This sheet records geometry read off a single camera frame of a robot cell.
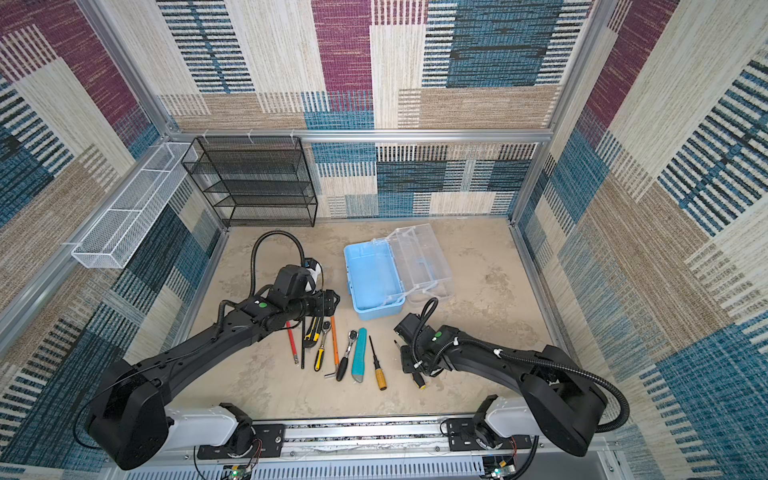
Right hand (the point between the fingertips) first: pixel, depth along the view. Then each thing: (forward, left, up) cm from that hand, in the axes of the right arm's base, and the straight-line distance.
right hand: (413, 367), depth 84 cm
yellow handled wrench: (+5, +26, +1) cm, 26 cm away
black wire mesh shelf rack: (+63, +54, +16) cm, 85 cm away
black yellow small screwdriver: (-3, -1, +1) cm, 3 cm away
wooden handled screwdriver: (-2, +9, 0) cm, 9 cm away
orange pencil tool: (+6, +22, 0) cm, 23 cm away
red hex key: (+4, +33, -1) cm, 33 cm away
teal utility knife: (+1, +15, 0) cm, 15 cm away
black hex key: (+8, +32, 0) cm, 33 cm away
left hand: (+16, +22, +14) cm, 31 cm away
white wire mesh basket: (+22, +70, +34) cm, 81 cm away
